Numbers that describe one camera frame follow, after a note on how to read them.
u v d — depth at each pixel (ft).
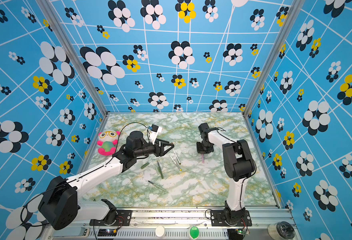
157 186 2.76
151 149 2.27
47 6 2.25
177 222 2.38
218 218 2.38
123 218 2.38
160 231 2.10
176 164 3.01
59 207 1.38
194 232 2.03
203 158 3.07
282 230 2.03
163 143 2.51
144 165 2.99
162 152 2.25
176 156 3.14
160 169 2.97
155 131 2.27
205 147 2.72
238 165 1.70
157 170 2.92
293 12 2.28
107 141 3.15
